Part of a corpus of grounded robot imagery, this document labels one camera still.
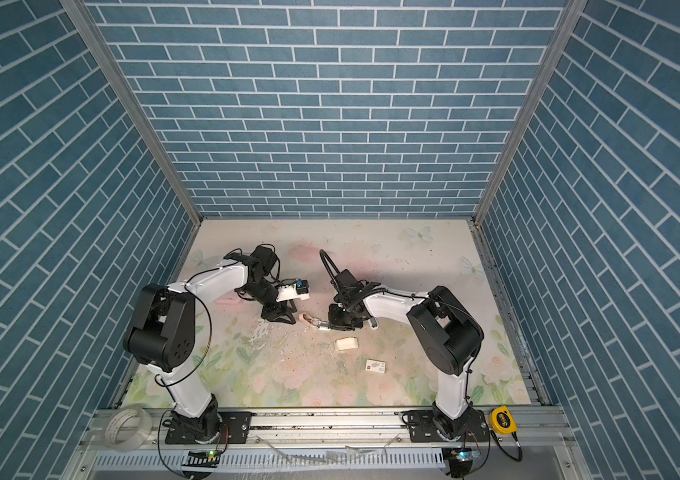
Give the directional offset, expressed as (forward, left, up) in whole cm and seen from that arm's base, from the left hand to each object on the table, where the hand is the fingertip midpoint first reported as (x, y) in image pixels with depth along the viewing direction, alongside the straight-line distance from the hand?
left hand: (292, 311), depth 89 cm
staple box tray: (-8, -17, -5) cm, 19 cm away
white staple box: (-15, -24, -3) cm, 28 cm away
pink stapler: (-2, -7, -3) cm, 8 cm away
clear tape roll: (-28, +40, -7) cm, 49 cm away
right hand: (-2, -11, -4) cm, 11 cm away
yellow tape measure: (-30, -55, -2) cm, 63 cm away
